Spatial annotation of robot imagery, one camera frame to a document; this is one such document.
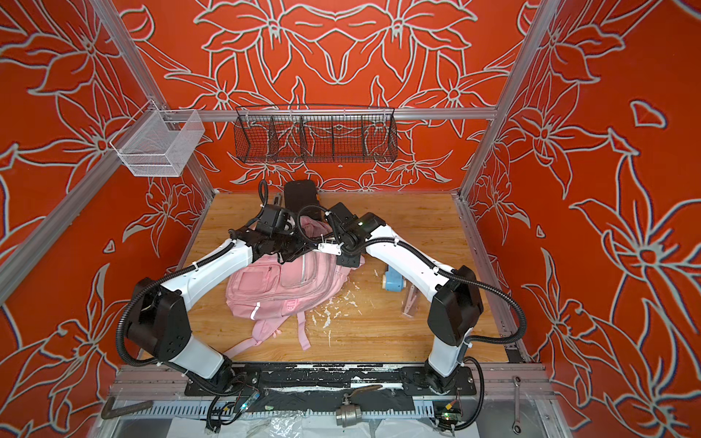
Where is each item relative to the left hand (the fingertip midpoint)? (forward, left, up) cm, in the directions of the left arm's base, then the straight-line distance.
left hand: (316, 241), depth 84 cm
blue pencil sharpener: (-6, -26, -12) cm, 29 cm away
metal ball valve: (-43, -13, -13) cm, 46 cm away
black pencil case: (+31, +12, -10) cm, 35 cm away
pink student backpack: (-14, +14, -10) cm, 22 cm away
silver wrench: (-43, -55, -16) cm, 71 cm away
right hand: (-2, -8, 0) cm, 9 cm away
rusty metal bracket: (-46, +49, -16) cm, 69 cm away
